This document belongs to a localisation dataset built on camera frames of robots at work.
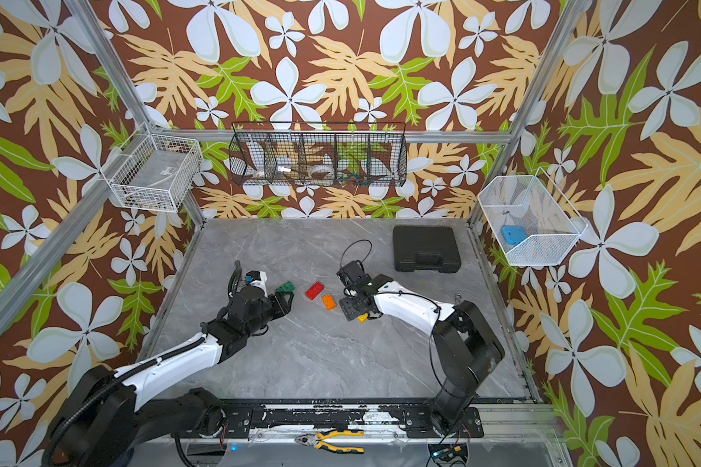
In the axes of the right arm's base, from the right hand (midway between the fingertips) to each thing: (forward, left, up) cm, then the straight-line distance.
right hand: (353, 304), depth 90 cm
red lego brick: (+7, +13, -5) cm, 16 cm away
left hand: (+1, +19, +6) cm, 20 cm away
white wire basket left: (+27, +60, +29) cm, 72 cm away
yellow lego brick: (-8, -3, +7) cm, 11 cm away
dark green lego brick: (+9, +23, -4) cm, 24 cm away
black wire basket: (+43, +11, +26) cm, 52 cm away
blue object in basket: (+10, -45, +21) cm, 51 cm away
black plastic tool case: (+27, -29, -5) cm, 39 cm away
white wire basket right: (+15, -53, +21) cm, 59 cm away
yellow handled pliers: (-36, +9, -4) cm, 37 cm away
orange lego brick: (+3, +8, -4) cm, 10 cm away
